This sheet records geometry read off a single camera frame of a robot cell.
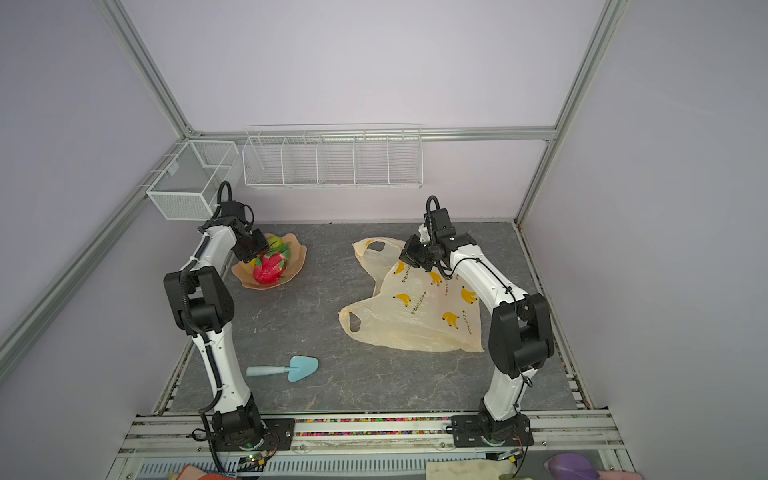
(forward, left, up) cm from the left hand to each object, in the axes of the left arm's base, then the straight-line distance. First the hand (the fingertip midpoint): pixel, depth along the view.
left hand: (266, 248), depth 101 cm
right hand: (-13, -44, +8) cm, 47 cm away
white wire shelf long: (+29, -24, +16) cm, 41 cm away
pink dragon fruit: (-8, -2, -1) cm, 8 cm away
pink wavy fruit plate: (0, -8, -7) cm, 11 cm away
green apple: (+4, -2, -2) cm, 5 cm away
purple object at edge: (-65, -82, -10) cm, 105 cm away
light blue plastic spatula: (-38, -14, -9) cm, 42 cm away
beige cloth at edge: (-64, -57, -9) cm, 86 cm away
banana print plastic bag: (-28, -48, +3) cm, 55 cm away
